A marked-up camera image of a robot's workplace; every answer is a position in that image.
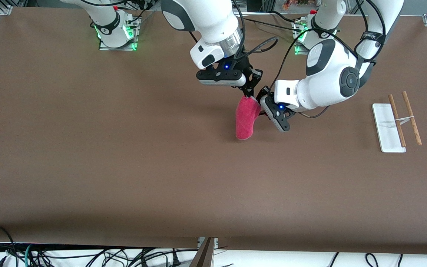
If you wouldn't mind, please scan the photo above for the pink fleece towel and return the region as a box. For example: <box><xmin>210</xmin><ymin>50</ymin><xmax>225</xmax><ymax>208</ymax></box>
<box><xmin>235</xmin><ymin>96</ymin><xmax>261</xmax><ymax>141</ymax></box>

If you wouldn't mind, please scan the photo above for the white rack with wooden bars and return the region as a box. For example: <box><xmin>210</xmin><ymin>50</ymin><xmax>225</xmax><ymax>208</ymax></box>
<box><xmin>372</xmin><ymin>91</ymin><xmax>423</xmax><ymax>153</ymax></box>

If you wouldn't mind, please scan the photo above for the black right arm wrist cable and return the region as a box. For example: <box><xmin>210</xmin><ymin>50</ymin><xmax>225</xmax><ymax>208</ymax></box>
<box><xmin>232</xmin><ymin>0</ymin><xmax>279</xmax><ymax>71</ymax></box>

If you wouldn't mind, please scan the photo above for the black arm wrist cable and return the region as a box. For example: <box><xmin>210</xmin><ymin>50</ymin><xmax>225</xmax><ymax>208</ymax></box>
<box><xmin>232</xmin><ymin>0</ymin><xmax>279</xmax><ymax>71</ymax></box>
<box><xmin>268</xmin><ymin>0</ymin><xmax>388</xmax><ymax>119</ymax></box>

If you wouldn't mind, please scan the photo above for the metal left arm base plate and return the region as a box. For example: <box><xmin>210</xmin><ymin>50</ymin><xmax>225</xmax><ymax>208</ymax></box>
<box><xmin>294</xmin><ymin>19</ymin><xmax>333</xmax><ymax>56</ymax></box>

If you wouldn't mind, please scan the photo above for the black left arm wrist cable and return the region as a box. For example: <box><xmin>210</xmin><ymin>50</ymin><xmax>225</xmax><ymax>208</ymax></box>
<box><xmin>268</xmin><ymin>0</ymin><xmax>388</xmax><ymax>119</ymax></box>

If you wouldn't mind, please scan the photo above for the black cable lying on table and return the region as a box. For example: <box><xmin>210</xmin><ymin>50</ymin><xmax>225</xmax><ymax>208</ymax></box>
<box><xmin>245</xmin><ymin>10</ymin><xmax>308</xmax><ymax>34</ymax></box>

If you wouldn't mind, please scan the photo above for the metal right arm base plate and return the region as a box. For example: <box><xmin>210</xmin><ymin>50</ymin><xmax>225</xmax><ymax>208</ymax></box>
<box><xmin>99</xmin><ymin>17</ymin><xmax>139</xmax><ymax>51</ymax></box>

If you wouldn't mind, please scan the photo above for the small metal bracket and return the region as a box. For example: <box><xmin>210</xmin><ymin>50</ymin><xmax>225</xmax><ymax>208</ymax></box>
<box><xmin>198</xmin><ymin>237</ymin><xmax>218</xmax><ymax>249</ymax></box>

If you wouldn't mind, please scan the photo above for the brown wooden post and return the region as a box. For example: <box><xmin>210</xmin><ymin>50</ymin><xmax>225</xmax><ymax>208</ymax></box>
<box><xmin>189</xmin><ymin>237</ymin><xmax>214</xmax><ymax>267</ymax></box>

